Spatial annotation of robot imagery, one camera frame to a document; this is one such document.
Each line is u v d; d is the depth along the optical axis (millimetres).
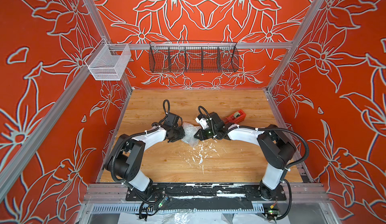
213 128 720
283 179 563
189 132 879
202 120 832
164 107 852
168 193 737
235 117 953
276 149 480
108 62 944
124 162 444
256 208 697
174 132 761
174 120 741
